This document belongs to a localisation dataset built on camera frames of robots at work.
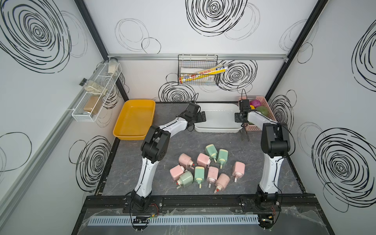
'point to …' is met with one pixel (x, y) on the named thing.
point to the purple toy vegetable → (256, 103)
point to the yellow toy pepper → (252, 107)
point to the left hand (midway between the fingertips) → (200, 116)
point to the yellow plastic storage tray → (136, 116)
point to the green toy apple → (263, 109)
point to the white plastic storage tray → (220, 118)
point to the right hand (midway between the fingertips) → (242, 117)
